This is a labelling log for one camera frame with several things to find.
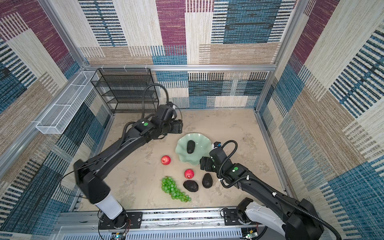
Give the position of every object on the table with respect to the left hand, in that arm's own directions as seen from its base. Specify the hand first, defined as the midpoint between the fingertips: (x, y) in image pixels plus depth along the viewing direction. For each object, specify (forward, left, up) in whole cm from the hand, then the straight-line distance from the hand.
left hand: (177, 122), depth 79 cm
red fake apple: (-10, +8, -22) cm, 26 cm away
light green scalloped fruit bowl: (-1, -14, -24) cm, 28 cm away
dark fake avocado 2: (-25, -7, -22) cm, 34 cm away
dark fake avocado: (0, -7, -24) cm, 25 cm away
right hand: (-16, -15, -17) cm, 28 cm away
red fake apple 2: (-19, -6, -22) cm, 29 cm away
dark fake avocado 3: (-23, -15, -21) cm, 35 cm away
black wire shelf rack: (+38, +41, -8) cm, 57 cm away
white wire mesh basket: (-4, +56, +7) cm, 56 cm away
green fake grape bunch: (-25, +5, -22) cm, 34 cm away
